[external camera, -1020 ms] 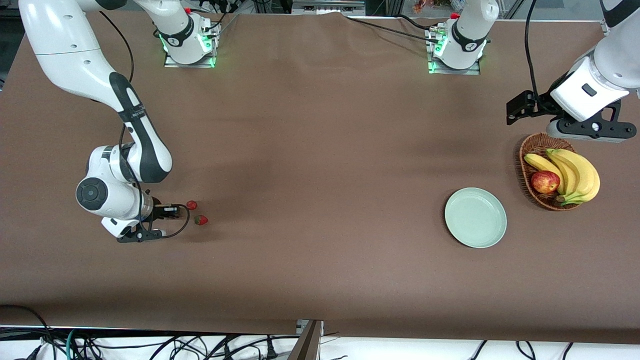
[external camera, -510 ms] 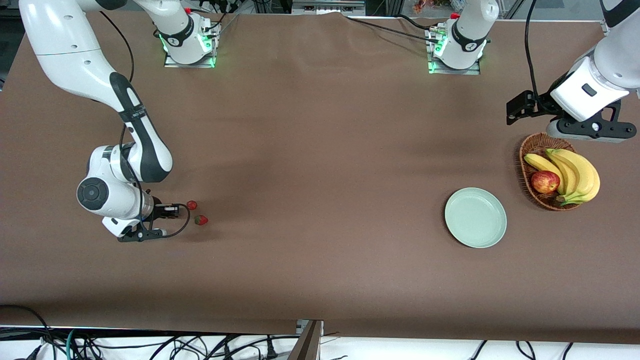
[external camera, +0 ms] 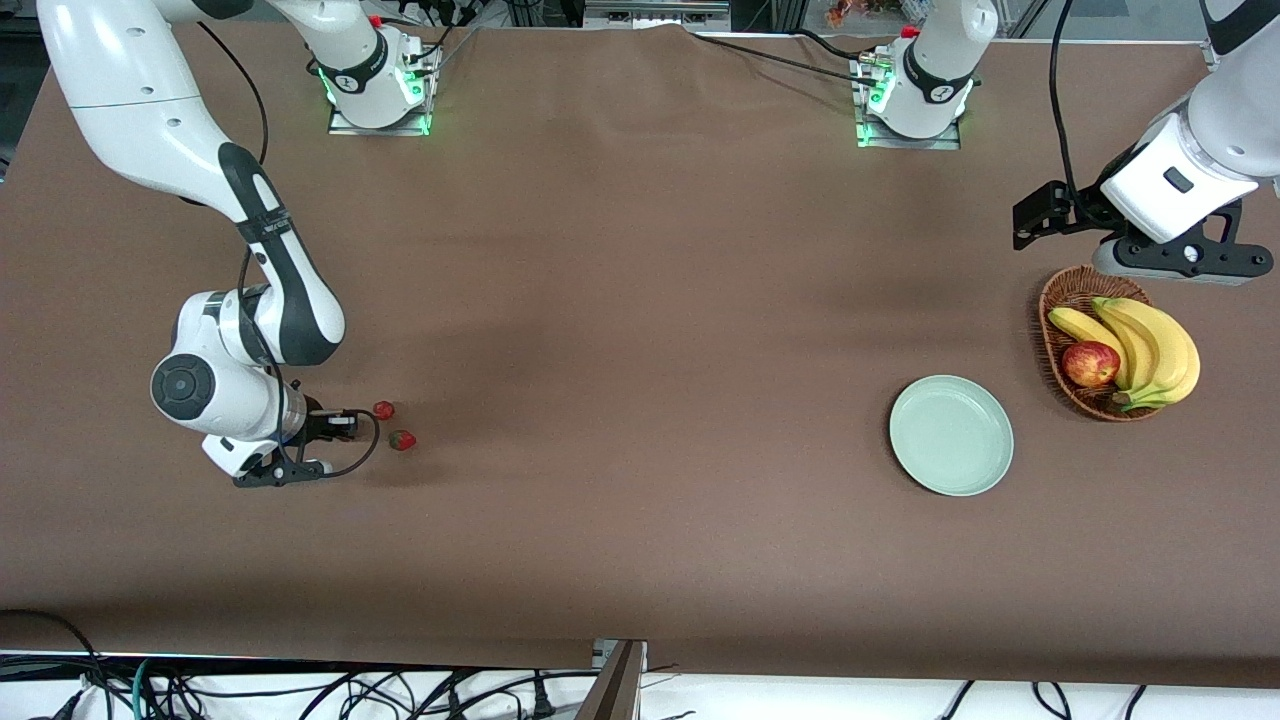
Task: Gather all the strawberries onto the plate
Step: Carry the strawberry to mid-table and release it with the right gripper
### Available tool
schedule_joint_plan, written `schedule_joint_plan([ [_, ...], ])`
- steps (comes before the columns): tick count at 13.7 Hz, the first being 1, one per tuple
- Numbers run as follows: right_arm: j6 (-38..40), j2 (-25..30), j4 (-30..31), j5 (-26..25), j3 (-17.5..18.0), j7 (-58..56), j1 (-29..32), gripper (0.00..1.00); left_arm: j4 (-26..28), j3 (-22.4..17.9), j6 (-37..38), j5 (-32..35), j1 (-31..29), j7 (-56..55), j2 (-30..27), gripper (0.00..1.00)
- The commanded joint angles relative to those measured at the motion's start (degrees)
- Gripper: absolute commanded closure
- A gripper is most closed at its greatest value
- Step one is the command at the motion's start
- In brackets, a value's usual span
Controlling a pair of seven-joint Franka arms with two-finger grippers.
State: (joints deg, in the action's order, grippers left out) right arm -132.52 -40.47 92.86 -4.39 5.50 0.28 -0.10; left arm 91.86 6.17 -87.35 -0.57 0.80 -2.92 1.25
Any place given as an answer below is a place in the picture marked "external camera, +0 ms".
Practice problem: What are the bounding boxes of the pale green round plate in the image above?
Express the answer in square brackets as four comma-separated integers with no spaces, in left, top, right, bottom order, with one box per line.
[889,375,1015,498]

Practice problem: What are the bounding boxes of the yellow banana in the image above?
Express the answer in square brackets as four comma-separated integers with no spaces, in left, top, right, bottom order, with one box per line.
[1108,298,1201,412]
[1092,298,1161,393]
[1047,306,1129,391]

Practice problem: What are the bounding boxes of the red apple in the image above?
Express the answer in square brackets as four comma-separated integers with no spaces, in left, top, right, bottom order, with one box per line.
[1062,341,1121,389]

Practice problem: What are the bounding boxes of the brown wicker basket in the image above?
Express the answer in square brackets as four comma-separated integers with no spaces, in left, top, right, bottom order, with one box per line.
[1038,265,1166,423]

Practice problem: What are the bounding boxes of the orange red fruit toys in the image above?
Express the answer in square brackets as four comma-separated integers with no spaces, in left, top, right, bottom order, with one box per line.
[826,0,906,28]

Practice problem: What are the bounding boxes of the brown table cover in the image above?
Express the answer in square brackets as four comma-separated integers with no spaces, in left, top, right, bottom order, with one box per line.
[0,18,1280,691]

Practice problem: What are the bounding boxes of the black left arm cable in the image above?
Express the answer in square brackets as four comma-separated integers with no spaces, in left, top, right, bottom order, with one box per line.
[1048,0,1093,203]

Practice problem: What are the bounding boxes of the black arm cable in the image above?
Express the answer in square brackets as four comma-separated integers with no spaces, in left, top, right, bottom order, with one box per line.
[1048,0,1093,203]
[195,20,383,479]

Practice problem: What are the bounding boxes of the short black table cable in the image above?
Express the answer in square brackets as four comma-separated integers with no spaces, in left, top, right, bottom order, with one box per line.
[793,27,873,64]

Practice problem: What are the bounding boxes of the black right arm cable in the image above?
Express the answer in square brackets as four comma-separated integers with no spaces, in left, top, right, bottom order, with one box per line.
[195,20,383,479]

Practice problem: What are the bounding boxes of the long black table cable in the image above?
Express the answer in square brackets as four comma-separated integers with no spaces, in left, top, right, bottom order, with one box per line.
[680,22,886,89]

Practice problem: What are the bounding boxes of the grey aluminium table post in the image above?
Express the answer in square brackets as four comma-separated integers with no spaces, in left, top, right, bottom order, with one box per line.
[573,640,648,720]

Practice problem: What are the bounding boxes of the aluminium frame profile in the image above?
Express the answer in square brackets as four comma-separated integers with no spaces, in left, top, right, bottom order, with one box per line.
[583,0,733,31]

